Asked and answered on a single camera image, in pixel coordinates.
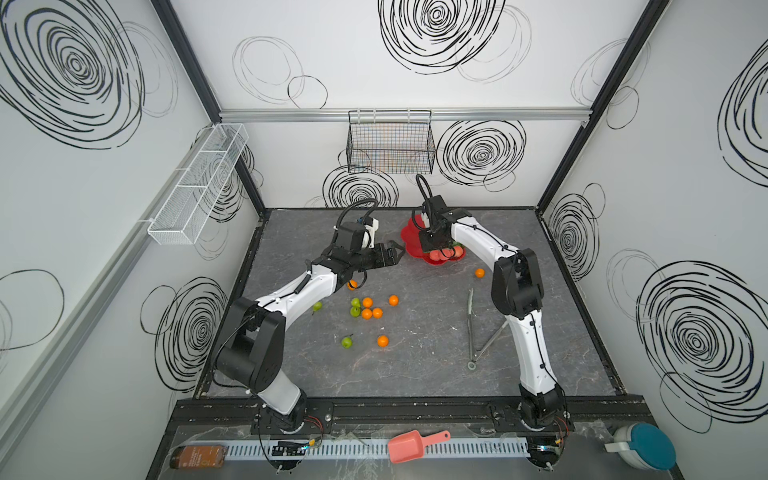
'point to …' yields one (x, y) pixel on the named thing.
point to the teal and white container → (643, 445)
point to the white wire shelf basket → (184, 214)
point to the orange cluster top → (367, 302)
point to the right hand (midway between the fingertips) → (425, 242)
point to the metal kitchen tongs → (472, 364)
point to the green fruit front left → (346, 342)
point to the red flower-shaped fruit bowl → (410, 235)
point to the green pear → (317, 306)
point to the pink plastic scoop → (409, 446)
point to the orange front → (383, 341)
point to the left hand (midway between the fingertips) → (397, 251)
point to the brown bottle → (197, 456)
